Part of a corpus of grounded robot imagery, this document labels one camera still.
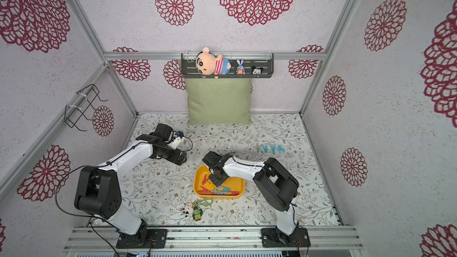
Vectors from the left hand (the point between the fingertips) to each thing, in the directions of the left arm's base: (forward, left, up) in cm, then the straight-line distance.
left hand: (177, 157), depth 90 cm
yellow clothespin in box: (-12, -17, -6) cm, 22 cm away
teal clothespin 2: (+11, -52, -8) cm, 53 cm away
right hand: (-7, -20, -7) cm, 22 cm away
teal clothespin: (+10, -47, -9) cm, 49 cm away
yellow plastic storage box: (-11, -28, -8) cm, 31 cm away
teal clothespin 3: (+11, -56, -9) cm, 58 cm away
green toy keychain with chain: (-25, -12, -6) cm, 28 cm away
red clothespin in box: (-9, -14, -7) cm, 18 cm away
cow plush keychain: (-23, -8, -5) cm, 25 cm away
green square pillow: (+30, -21, +10) cm, 38 cm away
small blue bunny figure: (+35, -32, +27) cm, 55 cm away
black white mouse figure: (+36, -40, +26) cm, 60 cm away
